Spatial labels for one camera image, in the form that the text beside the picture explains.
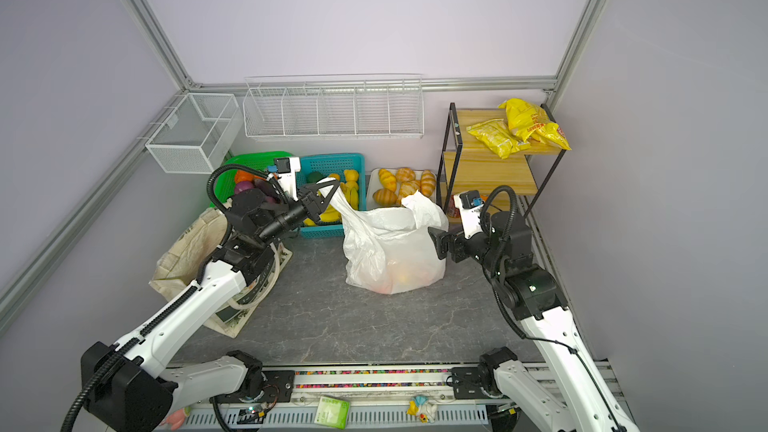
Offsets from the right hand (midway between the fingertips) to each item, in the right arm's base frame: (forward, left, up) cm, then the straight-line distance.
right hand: (449, 223), depth 68 cm
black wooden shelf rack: (+20, -9, 0) cm, 22 cm away
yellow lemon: (+42, +31, -25) cm, 58 cm away
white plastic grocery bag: (+1, +14, -14) cm, 20 cm away
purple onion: (+34, +70, -23) cm, 81 cm away
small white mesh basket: (+42, +81, -6) cm, 91 cm away
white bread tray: (+41, +22, -30) cm, 55 cm away
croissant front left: (+31, +17, -26) cm, 44 cm away
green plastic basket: (+33, +76, -22) cm, 85 cm away
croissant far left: (+41, +17, -27) cm, 52 cm away
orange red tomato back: (+39, +71, -23) cm, 84 cm away
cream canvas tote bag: (-6, +66, -9) cm, 67 cm away
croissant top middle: (+42, +9, -26) cm, 50 cm away
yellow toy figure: (-33, +7, -27) cm, 43 cm away
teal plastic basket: (+45, +38, -23) cm, 63 cm away
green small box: (-34, +27, -28) cm, 52 cm away
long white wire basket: (+48, +33, +1) cm, 58 cm away
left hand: (+5, +25, +7) cm, 26 cm away
